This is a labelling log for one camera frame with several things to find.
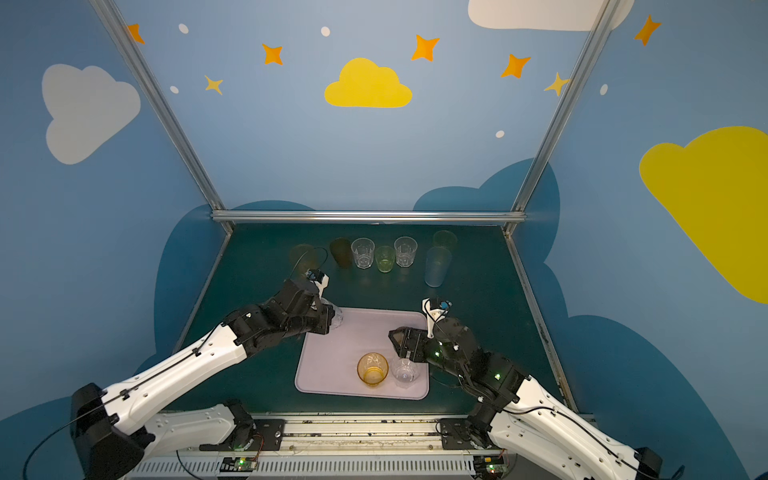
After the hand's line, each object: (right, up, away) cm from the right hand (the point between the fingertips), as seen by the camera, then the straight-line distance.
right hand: (403, 332), depth 71 cm
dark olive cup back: (-20, +20, +33) cm, 44 cm away
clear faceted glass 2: (+3, +21, +40) cm, 45 cm away
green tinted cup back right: (+16, +24, +31) cm, 42 cm away
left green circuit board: (-40, -32, 0) cm, 51 cm away
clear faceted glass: (-13, +20, +40) cm, 47 cm away
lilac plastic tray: (-21, -13, +14) cm, 29 cm away
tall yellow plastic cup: (-33, +17, +31) cm, 48 cm away
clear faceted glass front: (+1, -15, +13) cm, 20 cm away
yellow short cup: (-8, -14, +13) cm, 21 cm away
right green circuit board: (+21, -33, 0) cm, 39 cm away
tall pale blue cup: (+14, +15, +32) cm, 38 cm away
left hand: (-17, +3, +5) cm, 18 cm away
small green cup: (-5, +18, +37) cm, 41 cm away
